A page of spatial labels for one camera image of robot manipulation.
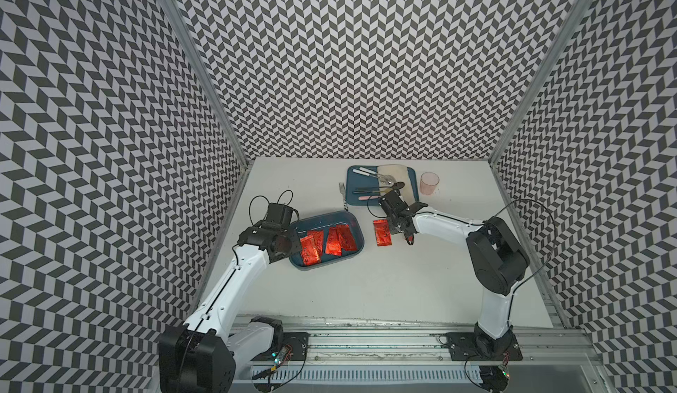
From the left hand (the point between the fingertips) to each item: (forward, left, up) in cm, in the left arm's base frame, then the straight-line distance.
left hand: (290, 248), depth 81 cm
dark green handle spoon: (+31, -38, -7) cm, 49 cm away
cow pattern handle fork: (+31, -15, -10) cm, 36 cm away
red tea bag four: (+3, -13, -3) cm, 14 cm away
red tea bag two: (+5, -17, -4) cm, 19 cm away
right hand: (+13, -38, -7) cm, 41 cm away
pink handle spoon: (+28, -25, -11) cm, 39 cm away
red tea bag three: (-1, -6, -2) cm, 6 cm away
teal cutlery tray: (+37, -20, -10) cm, 43 cm away
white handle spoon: (+37, -35, -10) cm, 52 cm away
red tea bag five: (+4, -8, -1) cm, 9 cm away
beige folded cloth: (+41, -36, -11) cm, 55 cm away
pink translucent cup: (+30, -50, -4) cm, 58 cm away
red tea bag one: (+11, -30, -10) cm, 34 cm away
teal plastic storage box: (+5, -11, -3) cm, 12 cm away
